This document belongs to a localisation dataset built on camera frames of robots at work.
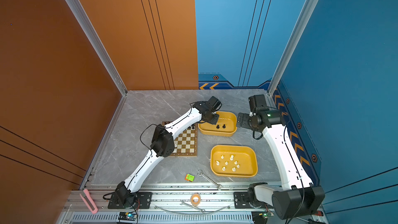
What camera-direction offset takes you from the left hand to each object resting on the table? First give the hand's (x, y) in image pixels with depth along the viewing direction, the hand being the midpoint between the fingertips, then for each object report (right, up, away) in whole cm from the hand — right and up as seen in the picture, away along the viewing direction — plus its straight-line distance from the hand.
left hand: (215, 118), depth 99 cm
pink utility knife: (-62, -37, -27) cm, 77 cm away
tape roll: (-10, -36, -25) cm, 45 cm away
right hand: (+14, 0, -23) cm, 27 cm away
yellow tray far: (+7, -5, 0) cm, 9 cm away
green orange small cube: (-14, -28, -22) cm, 38 cm away
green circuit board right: (+19, -43, -29) cm, 55 cm away
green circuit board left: (-42, -43, -29) cm, 66 cm away
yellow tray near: (+7, -22, -14) cm, 28 cm away
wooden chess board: (-18, -14, -8) cm, 24 cm away
